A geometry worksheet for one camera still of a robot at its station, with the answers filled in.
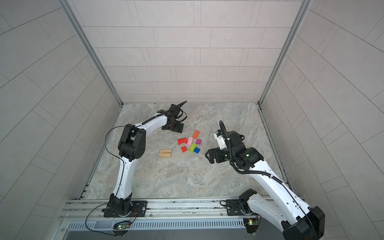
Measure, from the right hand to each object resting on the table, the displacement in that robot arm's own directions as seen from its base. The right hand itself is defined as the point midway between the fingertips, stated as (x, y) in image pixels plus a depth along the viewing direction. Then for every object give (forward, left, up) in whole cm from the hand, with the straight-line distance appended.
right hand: (212, 153), depth 74 cm
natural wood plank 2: (+11, +27, -14) cm, 33 cm away
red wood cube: (+11, +16, -13) cm, 23 cm away
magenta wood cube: (+16, +7, -14) cm, 22 cm away
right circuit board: (-27, -15, -17) cm, 35 cm away
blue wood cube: (+10, +8, -14) cm, 18 cm away
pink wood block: (+17, +12, -12) cm, 24 cm away
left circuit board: (-26, +41, -10) cm, 50 cm away
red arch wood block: (+16, +17, -12) cm, 26 cm away
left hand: (+29, +19, -13) cm, 37 cm away
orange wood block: (+22, +8, -14) cm, 27 cm away
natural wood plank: (+8, +27, -13) cm, 31 cm away
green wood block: (+11, +11, -13) cm, 20 cm away
